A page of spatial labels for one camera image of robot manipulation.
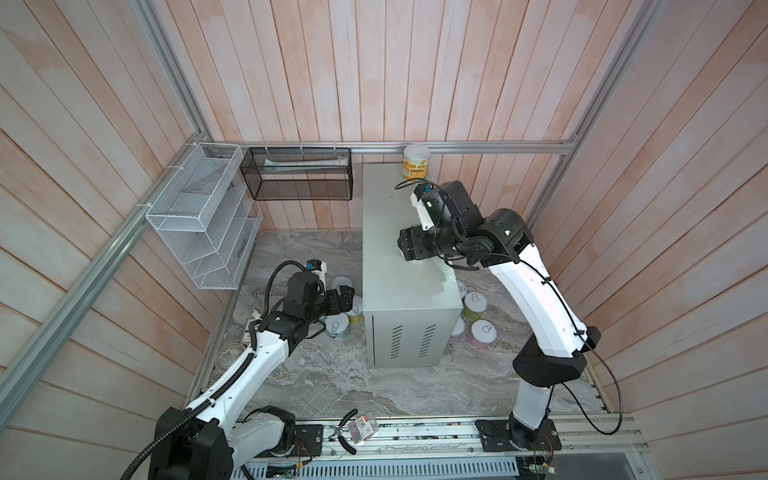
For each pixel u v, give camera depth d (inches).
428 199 18.4
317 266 28.3
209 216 28.2
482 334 33.8
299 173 41.0
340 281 38.5
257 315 23.7
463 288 37.5
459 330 34.3
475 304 36.5
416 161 31.6
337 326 34.7
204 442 15.2
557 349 17.5
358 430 28.9
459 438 29.9
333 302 28.2
